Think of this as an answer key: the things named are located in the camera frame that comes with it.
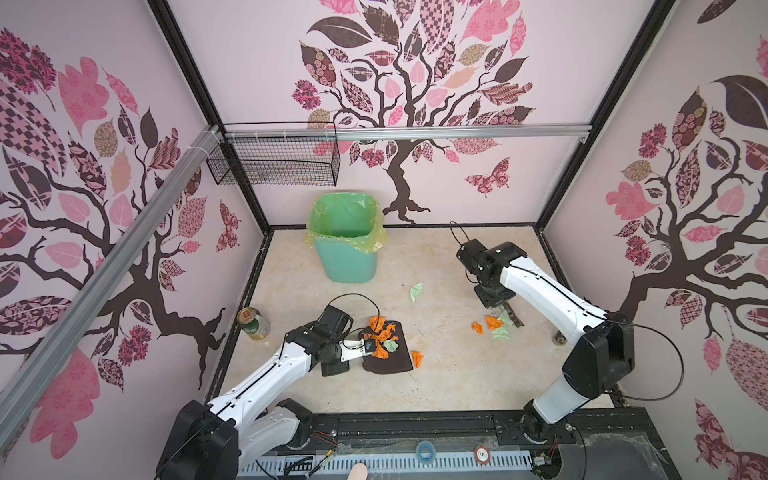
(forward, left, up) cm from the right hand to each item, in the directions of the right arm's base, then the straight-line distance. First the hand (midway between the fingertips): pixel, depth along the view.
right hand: (502, 292), depth 82 cm
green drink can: (-5, +71, -7) cm, 72 cm away
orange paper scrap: (-12, +24, -15) cm, 31 cm away
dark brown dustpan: (-13, +29, -16) cm, 36 cm away
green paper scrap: (-9, +31, -15) cm, 36 cm away
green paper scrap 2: (-1, -4, -13) cm, 13 cm away
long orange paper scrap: (-5, +35, -13) cm, 37 cm away
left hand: (-13, +47, -12) cm, 50 cm away
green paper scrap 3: (-5, -3, -16) cm, 17 cm away
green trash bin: (+17, +47, -7) cm, 51 cm away
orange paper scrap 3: (-2, -1, -16) cm, 16 cm away
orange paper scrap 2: (-3, +4, -16) cm, 17 cm away
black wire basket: (+43, +67, +19) cm, 81 cm away
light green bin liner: (+31, +45, +1) cm, 55 cm away
